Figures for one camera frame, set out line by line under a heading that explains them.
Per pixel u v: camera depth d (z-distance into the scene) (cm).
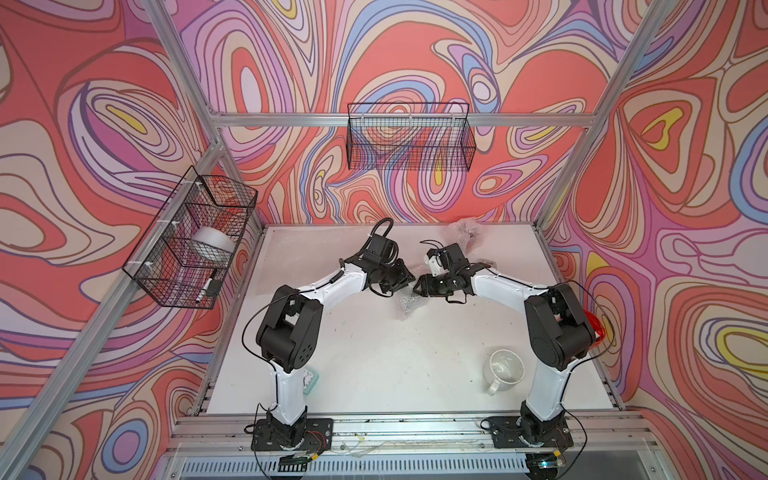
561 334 50
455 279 72
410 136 96
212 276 74
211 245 69
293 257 111
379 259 73
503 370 82
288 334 50
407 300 88
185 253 68
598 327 78
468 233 107
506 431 73
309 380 80
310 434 73
